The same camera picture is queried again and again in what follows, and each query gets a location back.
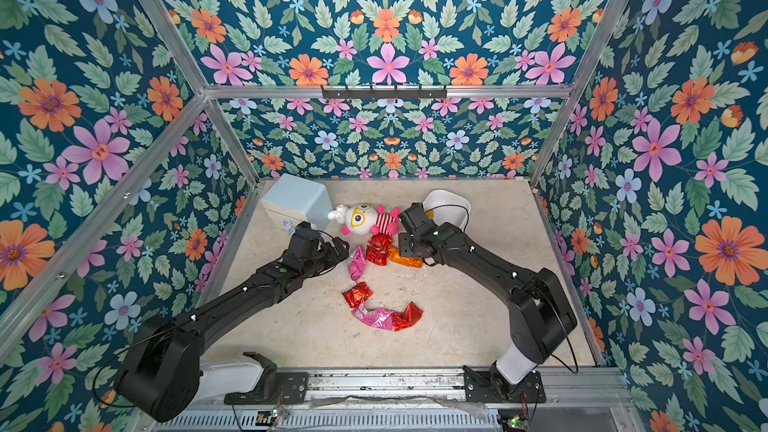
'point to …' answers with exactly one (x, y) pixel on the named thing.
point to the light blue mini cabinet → (293, 200)
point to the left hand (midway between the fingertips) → (344, 248)
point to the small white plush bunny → (339, 214)
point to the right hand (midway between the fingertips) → (410, 242)
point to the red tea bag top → (377, 248)
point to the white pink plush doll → (364, 219)
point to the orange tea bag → (411, 261)
